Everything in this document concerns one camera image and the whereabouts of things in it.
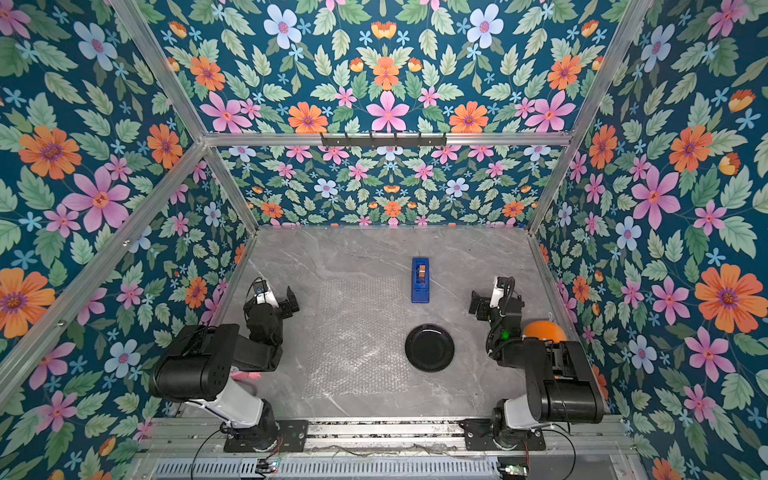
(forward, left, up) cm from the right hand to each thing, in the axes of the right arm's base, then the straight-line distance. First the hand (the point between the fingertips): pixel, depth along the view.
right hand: (497, 290), depth 92 cm
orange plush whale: (-14, -10, +2) cm, 18 cm away
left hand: (-3, +69, +2) cm, 70 cm away
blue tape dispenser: (+5, +24, -3) cm, 25 cm away
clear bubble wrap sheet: (-14, +43, -8) cm, 46 cm away
